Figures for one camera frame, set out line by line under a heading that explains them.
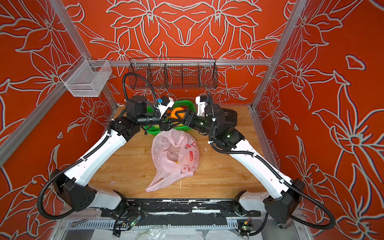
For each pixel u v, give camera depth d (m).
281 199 0.37
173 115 0.63
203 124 0.54
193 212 0.73
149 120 0.58
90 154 0.43
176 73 0.98
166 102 0.55
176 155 0.91
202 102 0.59
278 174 0.40
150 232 0.68
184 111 0.58
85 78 0.90
